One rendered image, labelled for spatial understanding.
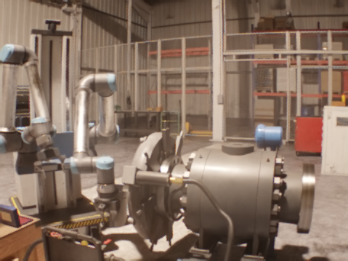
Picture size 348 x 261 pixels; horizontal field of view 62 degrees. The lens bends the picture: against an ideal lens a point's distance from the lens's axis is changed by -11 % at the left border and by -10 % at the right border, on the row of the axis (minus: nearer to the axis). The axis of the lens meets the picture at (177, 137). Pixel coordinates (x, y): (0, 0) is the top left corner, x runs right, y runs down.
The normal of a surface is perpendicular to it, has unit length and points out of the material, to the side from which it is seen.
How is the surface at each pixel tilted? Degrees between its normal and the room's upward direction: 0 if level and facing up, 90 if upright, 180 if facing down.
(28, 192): 90
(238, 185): 63
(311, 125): 90
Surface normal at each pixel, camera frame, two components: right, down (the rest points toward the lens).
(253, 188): -0.31, -0.29
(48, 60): 0.59, 0.09
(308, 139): -0.28, 0.11
